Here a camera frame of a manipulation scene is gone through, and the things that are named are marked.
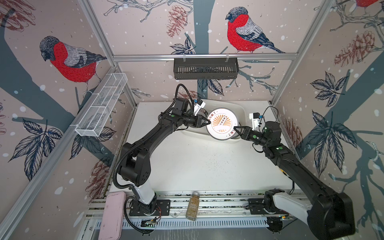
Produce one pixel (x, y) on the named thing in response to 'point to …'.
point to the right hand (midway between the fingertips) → (233, 129)
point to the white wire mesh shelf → (91, 124)
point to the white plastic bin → (200, 131)
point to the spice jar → (193, 206)
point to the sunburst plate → (223, 121)
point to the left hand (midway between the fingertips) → (209, 122)
